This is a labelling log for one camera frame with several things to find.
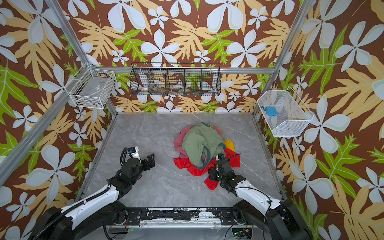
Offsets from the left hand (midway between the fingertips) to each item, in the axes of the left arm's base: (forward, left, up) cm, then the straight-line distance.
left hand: (147, 154), depth 86 cm
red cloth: (-2, -23, -7) cm, 24 cm away
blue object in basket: (+20, -72, +16) cm, 76 cm away
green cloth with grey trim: (+2, -31, +9) cm, 32 cm away
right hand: (-6, -37, -8) cm, 38 cm away
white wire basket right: (+17, -78, +18) cm, 82 cm away
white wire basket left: (+30, +32, +24) cm, 50 cm away
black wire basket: (+44, -28, +22) cm, 56 cm away
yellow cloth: (+12, -52, -8) cm, 54 cm away
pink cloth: (+12, -17, -2) cm, 21 cm away
